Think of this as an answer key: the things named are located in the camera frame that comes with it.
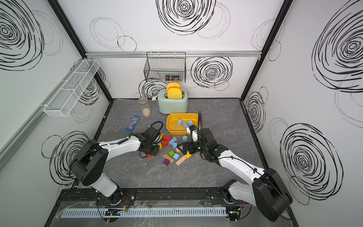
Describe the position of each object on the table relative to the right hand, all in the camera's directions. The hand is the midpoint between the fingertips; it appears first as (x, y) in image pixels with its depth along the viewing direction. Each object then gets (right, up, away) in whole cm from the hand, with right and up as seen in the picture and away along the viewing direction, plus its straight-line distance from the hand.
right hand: (183, 145), depth 80 cm
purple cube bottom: (-10, -12, +6) cm, 17 cm away
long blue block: (+2, +10, +22) cm, 24 cm away
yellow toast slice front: (-6, +33, +18) cm, 38 cm away
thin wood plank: (-9, -10, +7) cm, 15 cm away
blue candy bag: (-38, +10, +25) cm, 47 cm away
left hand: (-18, -6, +11) cm, 22 cm away
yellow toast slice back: (-5, +38, +19) cm, 43 cm away
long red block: (-11, +1, +16) cm, 20 cm away
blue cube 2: (+1, +1, +14) cm, 14 cm away
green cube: (-7, -7, +8) cm, 13 cm away
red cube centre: (-12, -2, +11) cm, 16 cm away
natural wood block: (-3, -6, +8) cm, 10 cm away
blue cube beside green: (-4, -9, +6) cm, 12 cm away
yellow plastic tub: (-8, +11, +22) cm, 26 cm away
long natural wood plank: (-2, -11, +6) cm, 13 cm away
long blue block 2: (-7, 0, +14) cm, 16 cm away
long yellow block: (+3, -8, +8) cm, 12 cm away
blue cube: (-3, +12, +22) cm, 25 cm away
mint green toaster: (-8, +23, +24) cm, 35 cm away
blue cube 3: (-6, -3, +11) cm, 12 cm away
